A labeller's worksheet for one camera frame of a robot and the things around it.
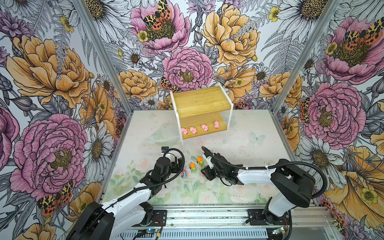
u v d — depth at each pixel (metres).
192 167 0.89
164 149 0.76
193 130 0.87
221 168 0.70
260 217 0.75
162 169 0.65
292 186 0.45
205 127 0.88
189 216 0.76
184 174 0.86
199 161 0.92
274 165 0.51
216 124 0.89
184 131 0.87
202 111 0.76
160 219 0.73
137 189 0.56
